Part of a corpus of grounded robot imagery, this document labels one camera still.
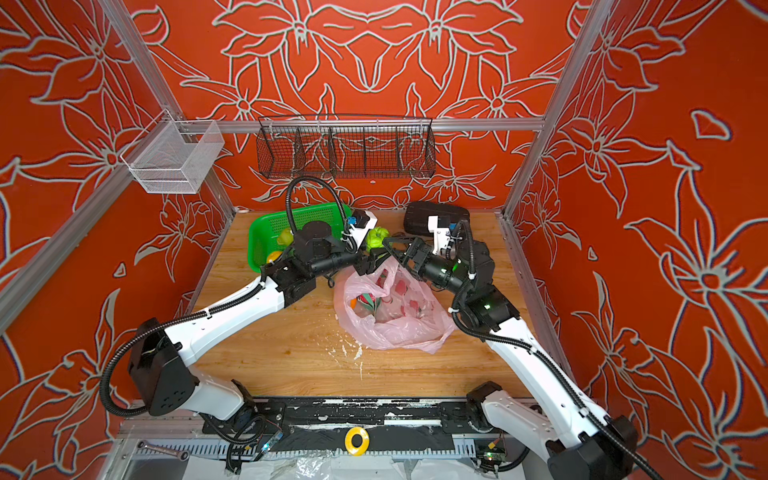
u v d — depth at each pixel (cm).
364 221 60
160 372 40
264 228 107
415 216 111
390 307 93
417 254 57
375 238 66
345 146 98
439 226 61
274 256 97
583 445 37
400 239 58
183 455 68
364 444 68
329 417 74
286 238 104
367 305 89
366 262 62
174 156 92
